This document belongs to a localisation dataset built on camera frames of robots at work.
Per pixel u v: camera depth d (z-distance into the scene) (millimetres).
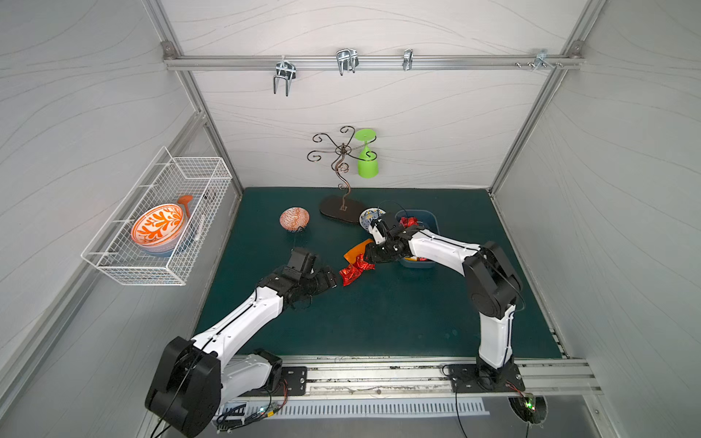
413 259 931
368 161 937
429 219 1052
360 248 984
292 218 1080
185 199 749
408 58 727
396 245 700
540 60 765
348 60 763
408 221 1044
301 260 650
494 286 512
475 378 679
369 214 1074
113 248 570
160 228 638
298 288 625
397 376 753
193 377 391
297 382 733
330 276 765
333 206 1113
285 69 781
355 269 931
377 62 782
